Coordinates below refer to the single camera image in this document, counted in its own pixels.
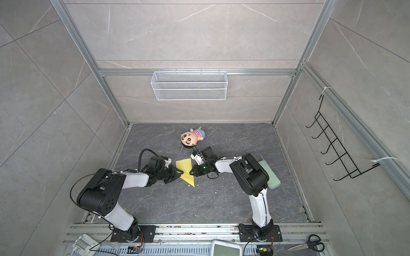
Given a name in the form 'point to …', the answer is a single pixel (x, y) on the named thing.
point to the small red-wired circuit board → (135, 249)
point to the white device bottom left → (84, 246)
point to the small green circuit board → (264, 250)
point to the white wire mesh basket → (189, 86)
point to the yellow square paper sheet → (186, 166)
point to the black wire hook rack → (351, 168)
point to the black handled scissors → (313, 243)
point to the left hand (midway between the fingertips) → (183, 169)
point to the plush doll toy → (190, 138)
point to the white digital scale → (222, 248)
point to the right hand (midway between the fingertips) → (191, 172)
